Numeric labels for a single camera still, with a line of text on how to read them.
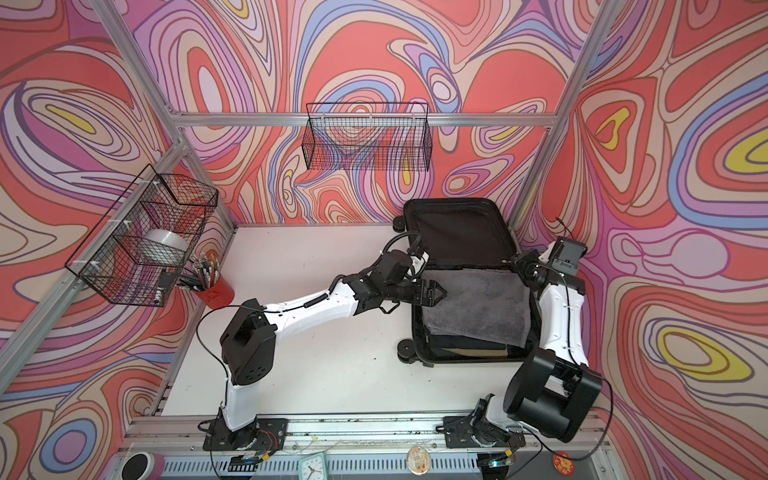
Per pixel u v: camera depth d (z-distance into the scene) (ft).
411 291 2.32
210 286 2.89
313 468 2.22
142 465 2.15
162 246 2.30
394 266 2.07
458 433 2.41
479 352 2.75
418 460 2.28
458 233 3.52
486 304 2.84
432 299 2.32
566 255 2.01
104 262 2.16
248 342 1.59
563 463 2.26
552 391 1.43
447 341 2.70
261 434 2.40
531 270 2.36
